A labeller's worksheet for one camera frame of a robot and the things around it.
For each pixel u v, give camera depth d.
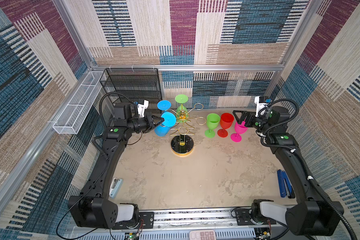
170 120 0.73
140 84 1.07
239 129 0.93
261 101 0.64
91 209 0.38
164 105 0.83
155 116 0.67
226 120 0.97
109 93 0.63
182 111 0.76
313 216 0.38
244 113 0.65
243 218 0.73
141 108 0.66
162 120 0.70
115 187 0.82
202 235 0.69
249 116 0.65
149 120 0.62
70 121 0.91
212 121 0.93
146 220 0.73
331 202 0.39
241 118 0.66
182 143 0.99
